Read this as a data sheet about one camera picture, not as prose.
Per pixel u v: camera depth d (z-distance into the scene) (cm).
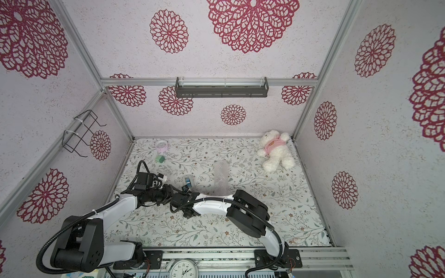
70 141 72
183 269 69
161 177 84
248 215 49
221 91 88
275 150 104
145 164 81
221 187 90
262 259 77
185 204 66
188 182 93
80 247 42
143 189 70
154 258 74
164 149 113
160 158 106
